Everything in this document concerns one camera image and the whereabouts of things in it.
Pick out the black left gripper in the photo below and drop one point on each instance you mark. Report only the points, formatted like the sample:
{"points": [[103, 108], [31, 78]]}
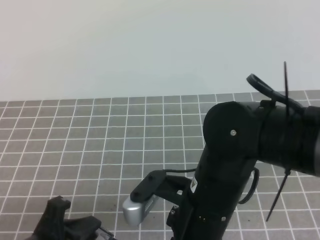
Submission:
{"points": [[52, 225]]}

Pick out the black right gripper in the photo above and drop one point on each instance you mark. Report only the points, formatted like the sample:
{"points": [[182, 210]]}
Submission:
{"points": [[206, 210]]}

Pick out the clear pen cap black clip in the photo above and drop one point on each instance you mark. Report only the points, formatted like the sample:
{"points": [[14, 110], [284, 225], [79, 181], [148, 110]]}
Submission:
{"points": [[99, 233]]}

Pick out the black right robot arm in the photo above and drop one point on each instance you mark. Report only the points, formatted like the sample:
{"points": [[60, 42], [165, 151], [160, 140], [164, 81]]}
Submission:
{"points": [[237, 135]]}

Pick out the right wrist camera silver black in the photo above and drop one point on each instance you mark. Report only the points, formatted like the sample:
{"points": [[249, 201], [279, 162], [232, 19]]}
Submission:
{"points": [[157, 184]]}

